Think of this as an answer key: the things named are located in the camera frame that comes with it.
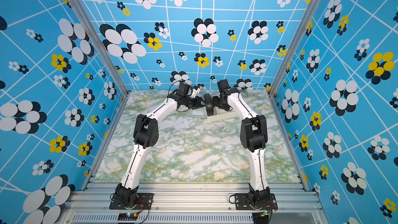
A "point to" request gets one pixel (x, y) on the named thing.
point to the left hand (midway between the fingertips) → (207, 103)
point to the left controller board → (127, 216)
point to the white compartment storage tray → (219, 114)
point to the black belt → (209, 104)
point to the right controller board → (260, 218)
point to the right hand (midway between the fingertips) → (219, 104)
